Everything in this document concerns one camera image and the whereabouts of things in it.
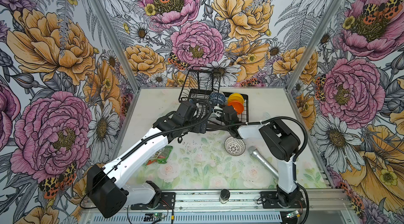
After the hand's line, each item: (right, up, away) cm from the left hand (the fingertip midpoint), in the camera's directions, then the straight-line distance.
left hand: (196, 127), depth 78 cm
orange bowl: (+25, +10, +25) cm, 37 cm away
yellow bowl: (+24, +16, +27) cm, 40 cm away
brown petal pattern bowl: (+21, -14, +14) cm, 29 cm away
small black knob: (+13, -27, -10) cm, 32 cm away
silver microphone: (+30, -14, +8) cm, 34 cm away
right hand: (+15, +9, +21) cm, 27 cm away
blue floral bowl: (+13, +13, +22) cm, 29 cm away
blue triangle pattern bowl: (+11, +18, +33) cm, 39 cm away
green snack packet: (-19, -16, +6) cm, 26 cm away
